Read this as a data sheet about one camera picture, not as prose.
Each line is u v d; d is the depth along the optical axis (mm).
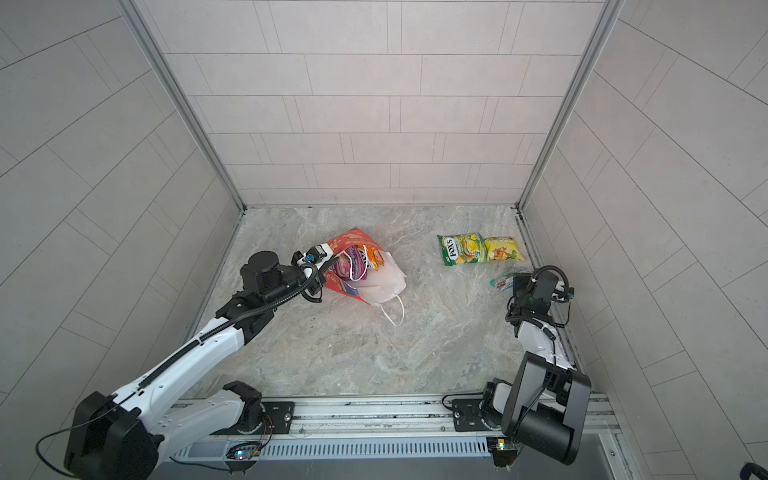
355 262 908
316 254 599
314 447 679
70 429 380
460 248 1016
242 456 647
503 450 679
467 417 708
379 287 888
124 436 365
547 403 434
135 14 711
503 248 986
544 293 654
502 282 870
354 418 723
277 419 708
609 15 711
